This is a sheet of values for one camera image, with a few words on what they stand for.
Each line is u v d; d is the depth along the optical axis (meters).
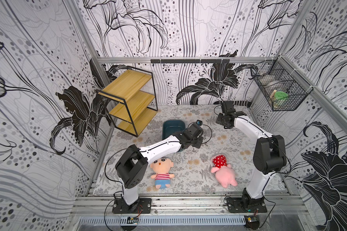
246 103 1.19
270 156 0.49
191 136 0.64
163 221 0.76
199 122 0.75
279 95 0.78
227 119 0.69
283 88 0.79
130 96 0.79
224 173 0.77
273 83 0.79
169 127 1.01
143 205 0.74
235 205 0.72
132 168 0.45
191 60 0.89
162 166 0.79
